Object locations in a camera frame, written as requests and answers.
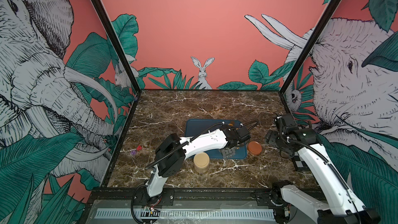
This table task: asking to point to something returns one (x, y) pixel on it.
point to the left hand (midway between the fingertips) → (225, 142)
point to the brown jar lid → (254, 148)
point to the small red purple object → (133, 151)
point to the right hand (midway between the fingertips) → (272, 138)
